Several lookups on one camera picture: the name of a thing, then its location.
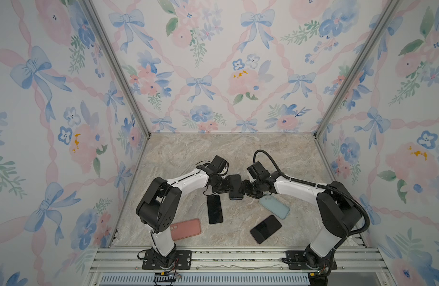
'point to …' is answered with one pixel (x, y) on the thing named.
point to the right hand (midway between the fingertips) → (240, 191)
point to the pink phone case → (185, 229)
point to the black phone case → (235, 193)
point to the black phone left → (214, 209)
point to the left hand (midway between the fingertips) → (233, 188)
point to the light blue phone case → (273, 205)
